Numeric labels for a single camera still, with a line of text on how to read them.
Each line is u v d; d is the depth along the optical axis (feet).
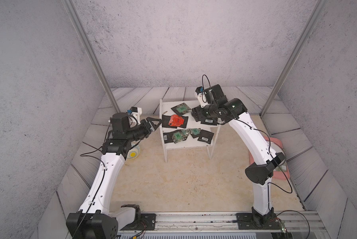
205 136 2.85
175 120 2.38
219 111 1.69
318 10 2.34
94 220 1.21
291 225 2.39
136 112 2.16
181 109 2.54
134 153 3.24
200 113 2.17
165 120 2.40
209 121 2.37
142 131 2.06
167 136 2.86
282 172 2.98
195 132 2.93
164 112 2.54
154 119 2.20
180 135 2.85
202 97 2.21
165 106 2.63
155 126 2.10
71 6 2.30
